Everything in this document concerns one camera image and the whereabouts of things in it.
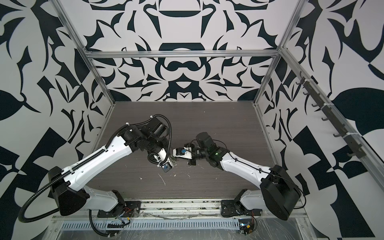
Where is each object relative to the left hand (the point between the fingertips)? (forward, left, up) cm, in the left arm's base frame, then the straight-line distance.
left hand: (170, 143), depth 74 cm
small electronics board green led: (-33, -35, -22) cm, 52 cm away
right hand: (-3, -3, -4) cm, 6 cm away
